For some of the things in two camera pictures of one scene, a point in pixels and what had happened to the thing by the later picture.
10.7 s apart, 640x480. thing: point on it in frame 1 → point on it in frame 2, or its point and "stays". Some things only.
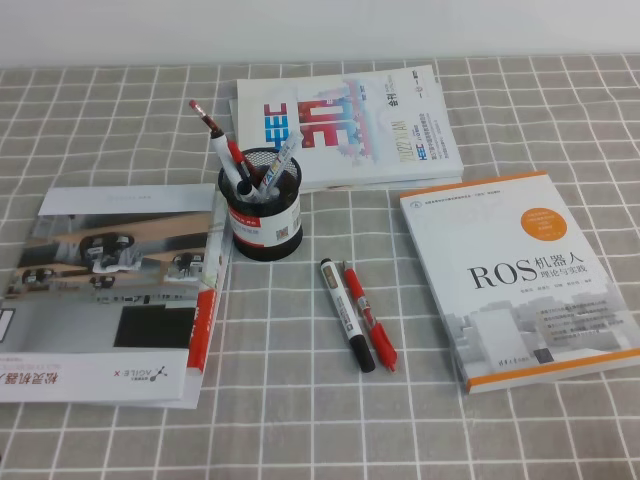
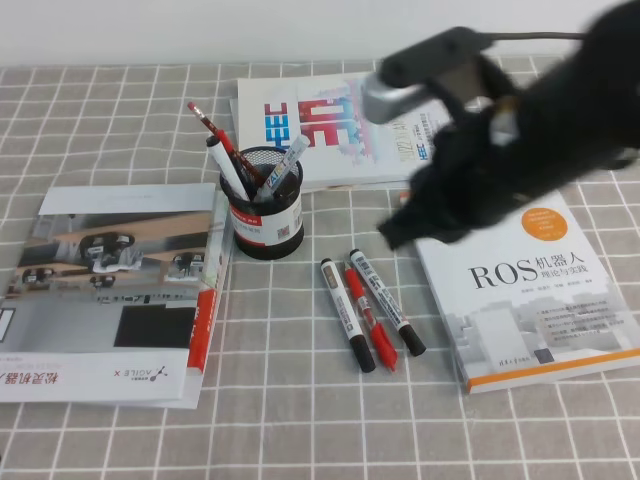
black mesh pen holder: x=261 y=188 stays
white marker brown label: x=362 y=345 stays
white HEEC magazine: x=371 y=124 stays
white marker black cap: x=249 y=191 → x=408 y=331
